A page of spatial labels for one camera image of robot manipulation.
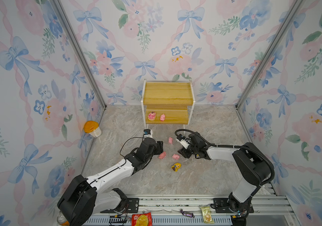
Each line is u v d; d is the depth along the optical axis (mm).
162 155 900
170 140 973
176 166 856
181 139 835
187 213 714
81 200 401
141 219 689
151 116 890
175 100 785
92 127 942
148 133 732
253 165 475
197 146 747
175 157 894
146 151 620
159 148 738
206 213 704
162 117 900
